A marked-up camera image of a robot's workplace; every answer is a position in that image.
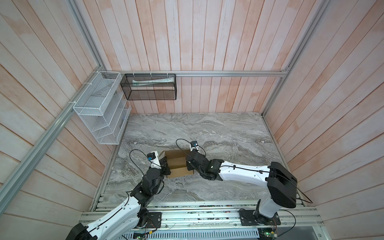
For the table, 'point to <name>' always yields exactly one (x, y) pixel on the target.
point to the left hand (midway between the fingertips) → (167, 159)
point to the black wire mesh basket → (149, 86)
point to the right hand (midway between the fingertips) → (188, 158)
